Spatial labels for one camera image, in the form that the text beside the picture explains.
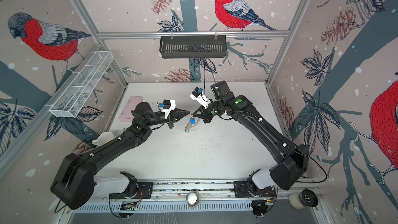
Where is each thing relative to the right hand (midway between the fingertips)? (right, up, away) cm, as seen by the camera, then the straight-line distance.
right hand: (196, 111), depth 72 cm
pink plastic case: (-48, -5, +29) cm, 57 cm away
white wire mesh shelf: (-60, +6, +1) cm, 61 cm away
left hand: (-3, +1, -3) cm, 4 cm away
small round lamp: (-1, -35, -9) cm, 37 cm away
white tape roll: (+44, -35, -10) cm, 57 cm away
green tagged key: (-5, -12, +11) cm, 18 cm away
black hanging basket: (-4, +42, +35) cm, 54 cm away
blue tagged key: (-2, -5, +1) cm, 5 cm away
